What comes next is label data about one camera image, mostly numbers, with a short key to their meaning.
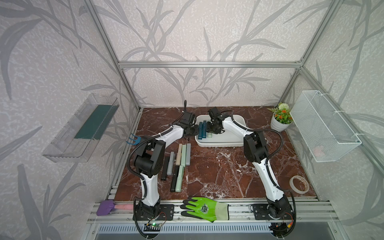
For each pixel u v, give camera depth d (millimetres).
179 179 823
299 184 828
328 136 619
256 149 630
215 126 830
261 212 731
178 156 911
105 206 740
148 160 518
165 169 861
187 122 770
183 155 912
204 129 1012
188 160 899
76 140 650
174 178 823
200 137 997
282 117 937
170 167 864
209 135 990
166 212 727
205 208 737
